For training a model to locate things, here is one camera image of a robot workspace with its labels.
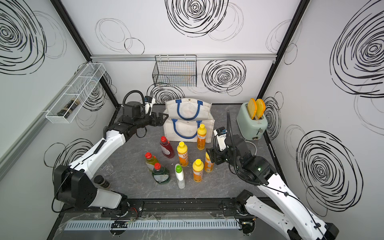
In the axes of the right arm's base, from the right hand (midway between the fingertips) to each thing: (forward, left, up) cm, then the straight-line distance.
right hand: (213, 148), depth 68 cm
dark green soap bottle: (-8, +26, -13) cm, 30 cm away
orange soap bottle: (+12, +5, -9) cm, 16 cm away
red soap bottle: (+7, +25, -13) cm, 28 cm away
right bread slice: (+31, -31, -5) cm, 44 cm away
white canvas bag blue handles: (+32, +18, -17) cm, 40 cm away
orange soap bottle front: (-7, +7, -5) cm, 11 cm away
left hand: (+20, +27, +1) cm, 34 cm away
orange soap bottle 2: (+2, +15, -6) cm, 16 cm away
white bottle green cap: (-9, +15, -9) cm, 20 cm away
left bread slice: (+32, -26, -5) cm, 42 cm away
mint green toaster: (+20, -25, -12) cm, 34 cm away
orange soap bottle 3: (-3, +1, -15) cm, 15 cm away
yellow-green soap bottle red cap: (-3, +31, -9) cm, 32 cm away
